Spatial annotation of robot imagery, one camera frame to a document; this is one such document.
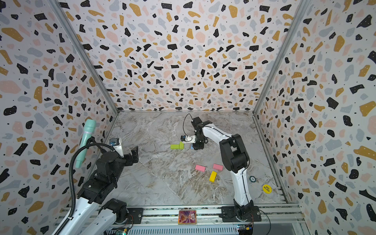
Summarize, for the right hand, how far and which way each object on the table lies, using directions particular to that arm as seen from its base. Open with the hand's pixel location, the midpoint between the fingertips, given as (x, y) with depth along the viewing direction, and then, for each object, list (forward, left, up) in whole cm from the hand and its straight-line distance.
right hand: (199, 144), depth 99 cm
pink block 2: (-15, -12, -2) cm, 19 cm away
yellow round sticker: (-27, -39, -4) cm, 48 cm away
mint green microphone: (-11, +52, +32) cm, 62 cm away
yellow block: (-21, -9, -3) cm, 23 cm away
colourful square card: (-42, +5, 0) cm, 43 cm away
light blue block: (-4, +5, +1) cm, 6 cm away
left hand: (-16, +34, +20) cm, 43 cm away
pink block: (-16, -1, -3) cm, 16 cm away
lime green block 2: (0, +12, -2) cm, 12 cm away
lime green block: (-1, +17, -2) cm, 17 cm away
